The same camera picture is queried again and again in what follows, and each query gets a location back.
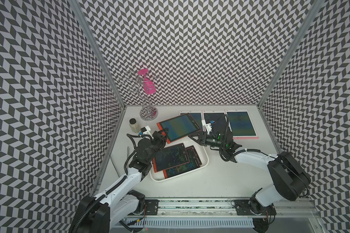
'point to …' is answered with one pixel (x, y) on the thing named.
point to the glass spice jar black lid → (132, 121)
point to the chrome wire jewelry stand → (135, 82)
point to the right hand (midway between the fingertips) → (189, 139)
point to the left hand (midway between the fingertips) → (169, 128)
